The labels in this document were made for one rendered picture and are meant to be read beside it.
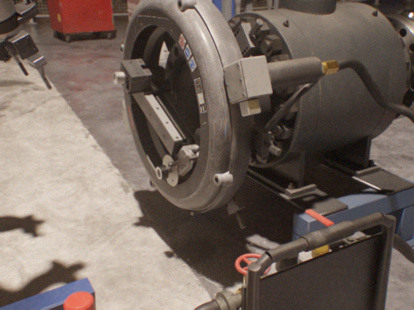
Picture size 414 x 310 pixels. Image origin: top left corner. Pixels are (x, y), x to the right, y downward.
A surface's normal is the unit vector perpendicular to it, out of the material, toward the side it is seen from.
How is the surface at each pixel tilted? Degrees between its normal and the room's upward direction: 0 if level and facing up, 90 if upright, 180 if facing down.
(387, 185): 0
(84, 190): 0
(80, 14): 90
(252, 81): 67
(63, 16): 90
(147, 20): 90
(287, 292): 90
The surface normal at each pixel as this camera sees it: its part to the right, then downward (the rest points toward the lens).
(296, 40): 0.35, -0.47
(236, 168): 0.49, 0.58
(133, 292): 0.00, -0.93
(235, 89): -0.85, 0.20
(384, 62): 0.48, -0.07
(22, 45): 0.69, 0.37
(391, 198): 0.53, 0.32
